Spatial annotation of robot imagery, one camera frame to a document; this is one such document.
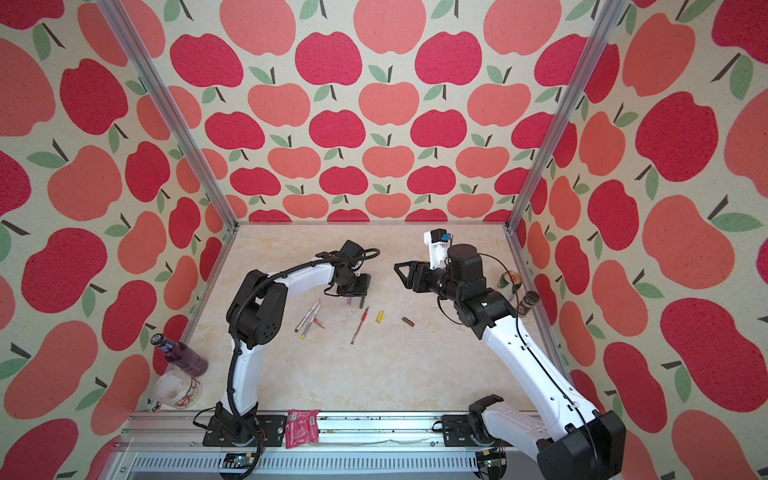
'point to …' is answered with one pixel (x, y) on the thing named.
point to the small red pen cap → (318, 323)
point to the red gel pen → (364, 318)
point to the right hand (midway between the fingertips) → (410, 265)
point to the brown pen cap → (408, 321)
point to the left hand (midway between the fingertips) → (371, 294)
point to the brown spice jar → (529, 300)
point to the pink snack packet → (301, 427)
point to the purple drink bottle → (181, 356)
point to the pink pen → (349, 300)
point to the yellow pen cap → (380, 316)
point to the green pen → (362, 301)
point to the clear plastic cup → (177, 390)
